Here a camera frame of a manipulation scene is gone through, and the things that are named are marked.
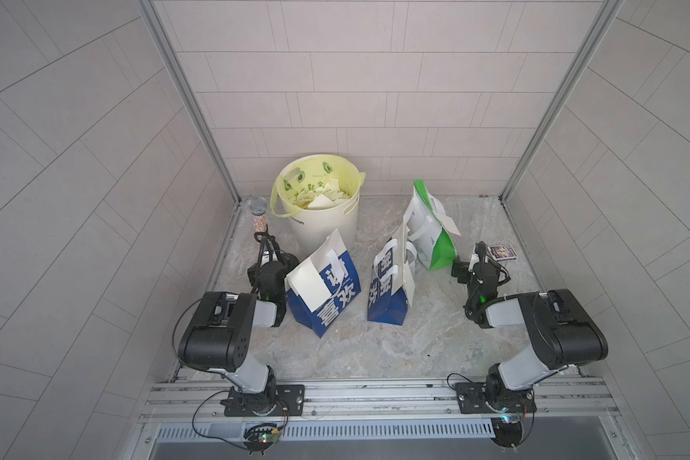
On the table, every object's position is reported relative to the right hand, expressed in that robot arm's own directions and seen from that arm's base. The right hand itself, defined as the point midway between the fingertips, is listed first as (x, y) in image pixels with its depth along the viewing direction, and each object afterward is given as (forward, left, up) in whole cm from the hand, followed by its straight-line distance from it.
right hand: (471, 254), depth 94 cm
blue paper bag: (-10, +45, +17) cm, 49 cm away
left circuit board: (-45, +63, -2) cm, 77 cm away
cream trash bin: (+21, +50, +11) cm, 56 cm away
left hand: (+3, +65, +2) cm, 65 cm away
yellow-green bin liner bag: (+24, +52, +20) cm, 60 cm away
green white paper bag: (+1, +17, +15) cm, 22 cm away
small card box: (+2, -13, -4) cm, 14 cm away
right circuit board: (-47, +5, -7) cm, 48 cm away
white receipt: (-17, +51, +19) cm, 57 cm away
